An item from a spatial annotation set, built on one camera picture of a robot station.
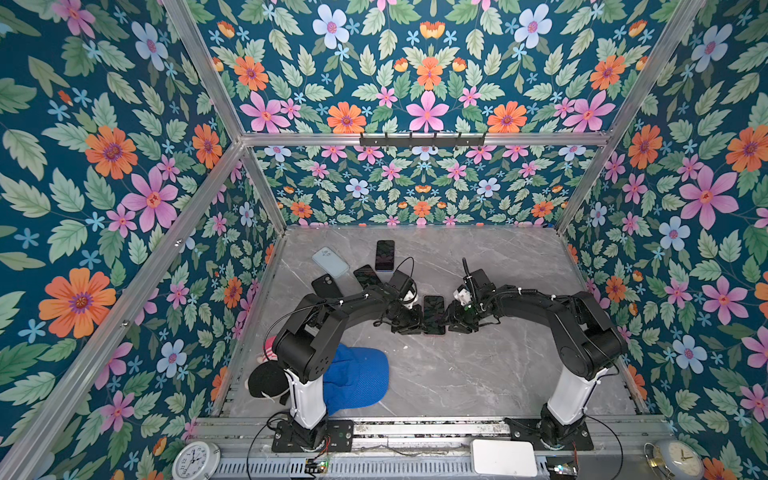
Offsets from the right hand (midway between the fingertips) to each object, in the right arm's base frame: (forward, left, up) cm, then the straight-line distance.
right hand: (442, 322), depth 92 cm
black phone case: (+14, +40, -1) cm, 42 cm away
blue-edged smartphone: (+29, +19, 0) cm, 34 cm away
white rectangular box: (-35, -11, +4) cm, 37 cm away
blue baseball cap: (-17, +25, +1) cm, 30 cm away
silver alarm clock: (-36, -50, +3) cm, 61 cm away
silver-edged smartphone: (+17, +25, +2) cm, 30 cm away
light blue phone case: (+25, +40, -1) cm, 47 cm away
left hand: (-2, +4, +4) cm, 6 cm away
